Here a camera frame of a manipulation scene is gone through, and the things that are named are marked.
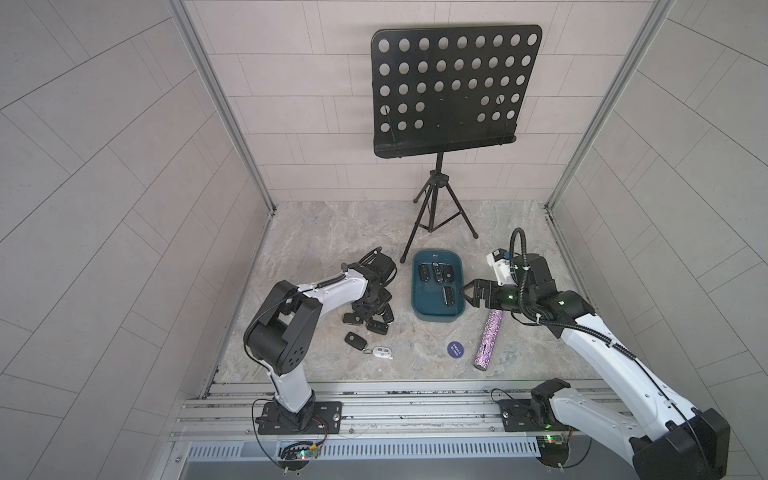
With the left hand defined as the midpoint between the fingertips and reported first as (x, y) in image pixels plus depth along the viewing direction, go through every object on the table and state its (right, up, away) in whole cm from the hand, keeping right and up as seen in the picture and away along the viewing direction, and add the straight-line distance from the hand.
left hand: (388, 304), depth 92 cm
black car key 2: (-3, -5, -7) cm, 9 cm away
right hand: (+22, +7, -16) cm, 28 cm away
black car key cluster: (0, -2, -5) cm, 5 cm away
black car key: (-10, -3, -6) cm, 12 cm away
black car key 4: (+16, +9, +4) cm, 19 cm away
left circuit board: (-19, -27, -26) cm, 43 cm away
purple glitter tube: (+30, -4, -8) cm, 32 cm away
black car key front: (-9, -8, -9) cm, 15 cm away
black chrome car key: (+19, +9, +4) cm, 22 cm away
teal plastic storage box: (+16, +5, +3) cm, 17 cm away
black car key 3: (+12, +9, +4) cm, 16 cm away
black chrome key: (+19, +3, -1) cm, 19 cm away
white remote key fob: (-1, -10, -11) cm, 15 cm away
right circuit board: (+39, -27, -24) cm, 53 cm away
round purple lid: (+19, -10, -10) cm, 24 cm away
